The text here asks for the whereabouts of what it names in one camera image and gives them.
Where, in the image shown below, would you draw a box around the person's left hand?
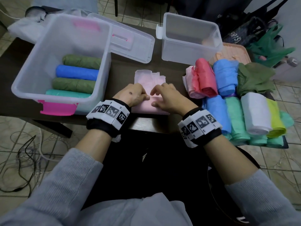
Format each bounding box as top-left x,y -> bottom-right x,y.
112,83 -> 151,107

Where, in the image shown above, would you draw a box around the person's right hand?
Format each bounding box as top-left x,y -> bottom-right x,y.
150,83 -> 199,117

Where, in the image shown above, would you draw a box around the pink plastic bag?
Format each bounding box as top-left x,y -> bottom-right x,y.
182,65 -> 205,99
131,69 -> 170,115

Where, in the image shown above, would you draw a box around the red plastic bag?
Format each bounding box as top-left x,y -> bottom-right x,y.
192,58 -> 219,98

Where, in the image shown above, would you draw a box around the clear lid pink handle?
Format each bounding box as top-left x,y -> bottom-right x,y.
87,13 -> 156,64

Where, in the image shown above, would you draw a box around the small clear plastic bin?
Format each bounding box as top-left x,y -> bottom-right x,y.
156,12 -> 223,66

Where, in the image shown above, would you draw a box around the olive green bag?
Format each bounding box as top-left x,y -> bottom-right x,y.
236,62 -> 276,97
51,77 -> 96,94
62,54 -> 102,70

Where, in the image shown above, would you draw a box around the white bag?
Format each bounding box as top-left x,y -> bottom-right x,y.
240,92 -> 273,136

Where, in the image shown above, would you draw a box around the large clear storage bin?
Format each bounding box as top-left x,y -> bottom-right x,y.
11,13 -> 112,116

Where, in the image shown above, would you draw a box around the yellow-green bag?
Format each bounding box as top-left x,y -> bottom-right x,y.
267,99 -> 287,138

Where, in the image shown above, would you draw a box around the translucent zipper bag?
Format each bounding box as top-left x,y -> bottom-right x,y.
7,7 -> 89,44

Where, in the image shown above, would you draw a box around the person's left forearm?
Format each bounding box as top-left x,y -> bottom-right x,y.
0,129 -> 112,226

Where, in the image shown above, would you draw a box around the person's right forearm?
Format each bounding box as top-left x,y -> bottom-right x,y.
203,136 -> 301,226

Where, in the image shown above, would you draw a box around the person's black trousers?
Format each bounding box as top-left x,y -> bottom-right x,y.
82,129 -> 250,226

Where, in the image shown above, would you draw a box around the black left wristband with markers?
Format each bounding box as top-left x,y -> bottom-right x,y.
86,98 -> 131,138

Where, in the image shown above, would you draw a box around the black wristband with markers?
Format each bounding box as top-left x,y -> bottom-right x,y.
177,107 -> 223,148
86,98 -> 131,138

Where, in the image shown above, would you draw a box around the black right wristband with markers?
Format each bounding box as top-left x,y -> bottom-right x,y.
177,107 -> 223,148

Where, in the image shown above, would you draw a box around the black chair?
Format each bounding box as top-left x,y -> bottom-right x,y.
114,0 -> 171,17

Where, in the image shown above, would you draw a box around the black round stool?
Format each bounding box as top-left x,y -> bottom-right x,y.
207,146 -> 261,224

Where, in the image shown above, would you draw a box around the dark patterned bag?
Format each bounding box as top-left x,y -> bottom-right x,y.
223,0 -> 292,46

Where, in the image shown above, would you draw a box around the green plastic bag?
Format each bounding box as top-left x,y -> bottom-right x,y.
247,24 -> 296,67

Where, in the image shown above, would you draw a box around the blue-grey floor mat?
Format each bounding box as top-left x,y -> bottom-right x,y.
32,0 -> 99,13

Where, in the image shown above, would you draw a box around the thick white floor cable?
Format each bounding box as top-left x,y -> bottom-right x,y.
39,128 -> 63,163

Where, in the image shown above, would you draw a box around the tangled dark floor cables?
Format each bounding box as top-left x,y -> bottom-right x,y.
0,129 -> 71,198

